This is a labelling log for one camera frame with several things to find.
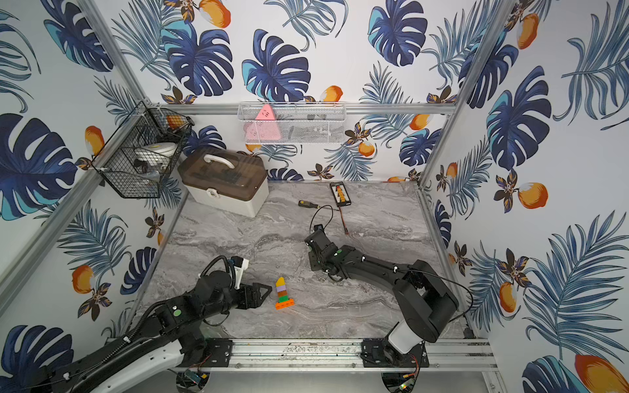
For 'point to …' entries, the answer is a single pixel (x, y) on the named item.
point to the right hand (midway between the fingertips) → (319, 254)
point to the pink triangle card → (263, 131)
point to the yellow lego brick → (280, 282)
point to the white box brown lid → (228, 179)
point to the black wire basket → (138, 160)
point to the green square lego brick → (284, 298)
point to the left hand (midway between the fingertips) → (264, 287)
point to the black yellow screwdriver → (310, 205)
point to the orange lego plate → (284, 304)
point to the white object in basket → (160, 151)
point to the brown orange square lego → (282, 293)
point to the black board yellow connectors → (340, 193)
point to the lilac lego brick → (281, 288)
